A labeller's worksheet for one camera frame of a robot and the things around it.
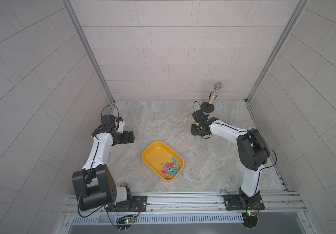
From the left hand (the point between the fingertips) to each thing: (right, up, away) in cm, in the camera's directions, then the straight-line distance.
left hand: (128, 135), depth 86 cm
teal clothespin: (+42, -2, +10) cm, 43 cm away
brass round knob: (+2, -24, -10) cm, 26 cm away
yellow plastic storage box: (+20, -15, +3) cm, 25 cm away
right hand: (+40, +1, +11) cm, 42 cm away
